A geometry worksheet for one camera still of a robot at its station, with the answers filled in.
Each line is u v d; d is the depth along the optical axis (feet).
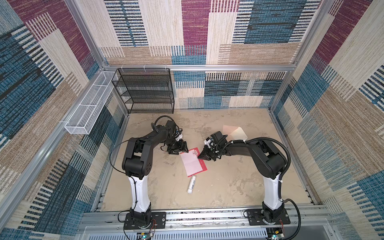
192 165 3.01
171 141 2.71
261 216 2.38
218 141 2.66
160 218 2.44
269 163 1.75
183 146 2.89
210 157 2.86
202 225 2.40
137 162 1.75
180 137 3.14
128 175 1.81
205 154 2.79
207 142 3.09
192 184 2.72
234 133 3.49
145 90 3.62
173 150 2.87
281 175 1.78
